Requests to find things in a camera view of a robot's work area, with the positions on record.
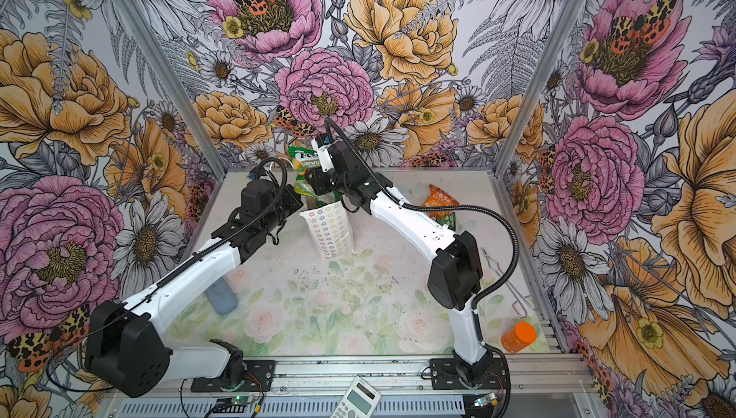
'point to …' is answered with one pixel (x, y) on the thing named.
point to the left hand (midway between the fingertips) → (303, 197)
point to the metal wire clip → (520, 307)
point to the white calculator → (360, 401)
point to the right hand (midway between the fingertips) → (311, 182)
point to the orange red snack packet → (439, 197)
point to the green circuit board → (232, 405)
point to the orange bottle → (518, 336)
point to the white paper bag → (330, 230)
